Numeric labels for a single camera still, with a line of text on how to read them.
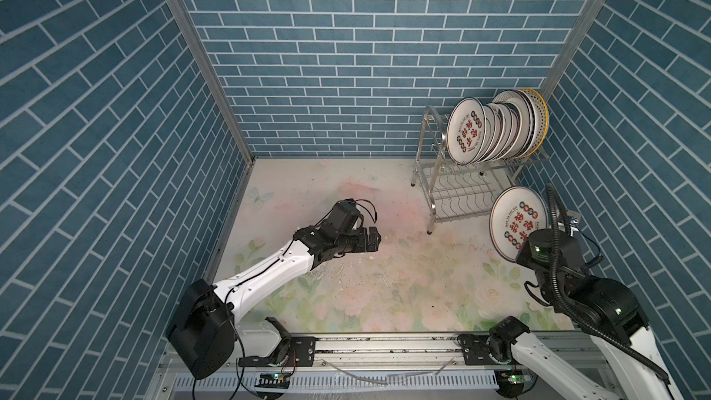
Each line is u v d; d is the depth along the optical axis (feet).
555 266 1.42
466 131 2.65
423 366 2.37
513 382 2.33
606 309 1.27
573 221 1.65
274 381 2.37
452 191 3.45
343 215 1.99
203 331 1.30
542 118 2.32
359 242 2.36
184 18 2.59
